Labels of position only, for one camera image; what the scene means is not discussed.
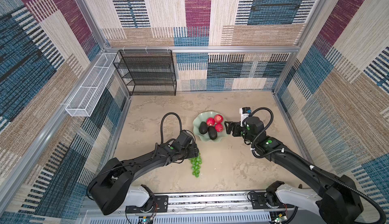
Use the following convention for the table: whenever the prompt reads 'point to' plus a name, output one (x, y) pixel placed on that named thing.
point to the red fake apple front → (219, 127)
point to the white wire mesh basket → (85, 100)
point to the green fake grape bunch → (196, 162)
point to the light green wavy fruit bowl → (203, 117)
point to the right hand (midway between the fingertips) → (232, 124)
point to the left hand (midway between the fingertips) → (195, 150)
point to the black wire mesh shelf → (147, 72)
